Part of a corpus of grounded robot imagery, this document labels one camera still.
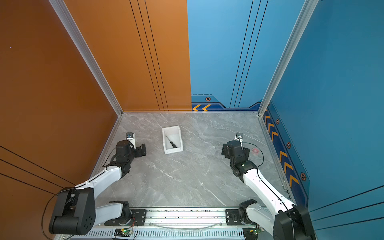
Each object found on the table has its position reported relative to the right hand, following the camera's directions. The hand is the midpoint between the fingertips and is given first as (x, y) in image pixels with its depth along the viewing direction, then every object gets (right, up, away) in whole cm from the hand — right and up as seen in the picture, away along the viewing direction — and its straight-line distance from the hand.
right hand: (232, 146), depth 85 cm
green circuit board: (-55, -39, -14) cm, 69 cm away
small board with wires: (+7, -38, -15) cm, 42 cm away
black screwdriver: (-37, -1, +15) cm, 40 cm away
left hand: (-57, +1, +5) cm, 57 cm away
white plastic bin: (-38, +6, +23) cm, 44 cm away
